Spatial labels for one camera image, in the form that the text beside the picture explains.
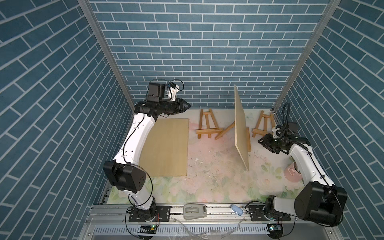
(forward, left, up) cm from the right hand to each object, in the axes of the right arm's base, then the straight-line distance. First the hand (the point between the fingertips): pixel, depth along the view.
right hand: (263, 142), depth 84 cm
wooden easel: (+14, +32, -10) cm, 36 cm away
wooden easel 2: (+11, +22, -8) cm, 26 cm away
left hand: (+4, +40, +21) cm, 46 cm away
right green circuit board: (-39, -4, -17) cm, 43 cm away
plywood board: (-1, +60, -16) cm, 62 cm away
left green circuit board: (-44, +58, -17) cm, 74 cm away
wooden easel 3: (+19, -4, -13) cm, 24 cm away
